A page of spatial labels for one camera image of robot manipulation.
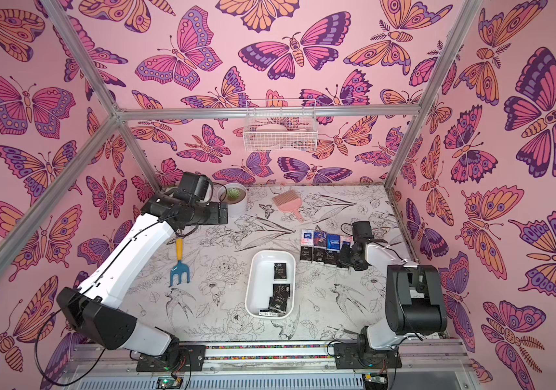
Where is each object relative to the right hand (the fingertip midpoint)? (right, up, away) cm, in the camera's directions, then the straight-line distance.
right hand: (342, 258), depth 94 cm
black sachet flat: (-28, -14, -16) cm, 36 cm away
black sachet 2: (-5, 0, 0) cm, 5 cm away
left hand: (-44, +18, -15) cm, 50 cm away
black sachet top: (-9, +1, +1) cm, 9 cm away
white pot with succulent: (-43, +25, +9) cm, 51 cm away
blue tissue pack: (-3, +6, +3) cm, 7 cm away
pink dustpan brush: (-20, +22, +20) cm, 36 cm away
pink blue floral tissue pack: (-13, +7, +5) cm, 16 cm away
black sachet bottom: (-23, -13, -14) cm, 31 cm away
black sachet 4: (-24, -10, -10) cm, 27 cm away
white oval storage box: (-32, -8, -4) cm, 33 cm away
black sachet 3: (-24, -4, -4) cm, 25 cm away
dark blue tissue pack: (-8, +7, +4) cm, 11 cm away
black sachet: (-14, +1, +1) cm, 14 cm away
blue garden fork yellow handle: (-62, -3, -1) cm, 62 cm away
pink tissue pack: (+3, +7, +5) cm, 9 cm away
